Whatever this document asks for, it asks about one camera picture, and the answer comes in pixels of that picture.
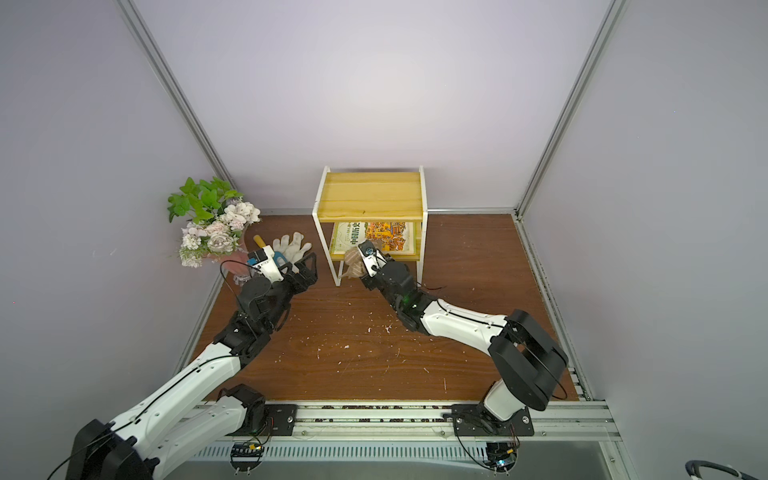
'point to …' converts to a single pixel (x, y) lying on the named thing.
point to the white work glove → (291, 250)
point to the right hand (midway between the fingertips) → (371, 246)
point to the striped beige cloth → (355, 262)
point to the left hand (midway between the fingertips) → (306, 258)
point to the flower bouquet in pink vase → (219, 220)
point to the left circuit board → (246, 456)
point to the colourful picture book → (395, 238)
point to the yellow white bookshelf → (370, 197)
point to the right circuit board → (501, 456)
